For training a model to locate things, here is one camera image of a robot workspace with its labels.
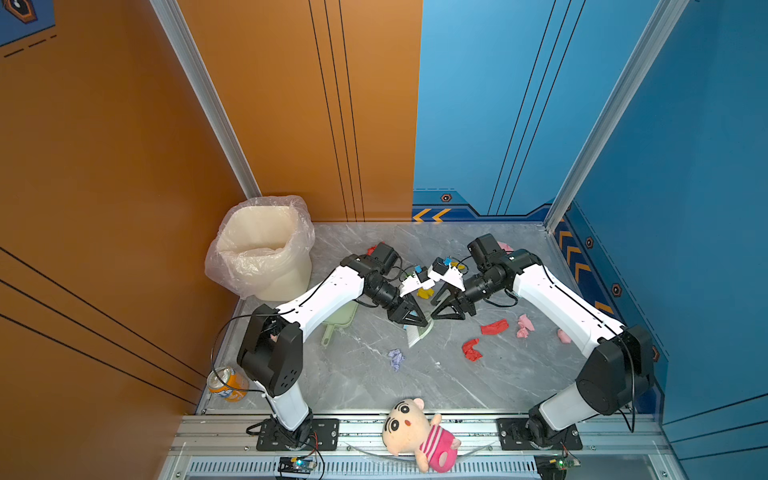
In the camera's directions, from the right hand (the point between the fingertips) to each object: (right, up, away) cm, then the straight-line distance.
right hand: (433, 307), depth 75 cm
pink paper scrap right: (+30, -9, +15) cm, 34 cm away
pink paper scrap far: (+31, +16, +34) cm, 49 cm away
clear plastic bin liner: (-59, +13, +4) cm, 61 cm away
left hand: (-3, -3, +1) cm, 4 cm away
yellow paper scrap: (-2, +4, -4) cm, 6 cm away
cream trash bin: (-44, +14, +3) cm, 46 cm away
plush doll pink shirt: (-7, -26, -8) cm, 28 cm away
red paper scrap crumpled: (+12, -15, +10) cm, 22 cm away
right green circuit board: (+30, -35, -5) cm, 47 cm away
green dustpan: (-26, -7, +17) cm, 32 cm away
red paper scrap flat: (+21, -10, +16) cm, 28 cm away
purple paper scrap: (-9, -16, +10) cm, 21 cm away
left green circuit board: (-31, -36, -5) cm, 48 cm away
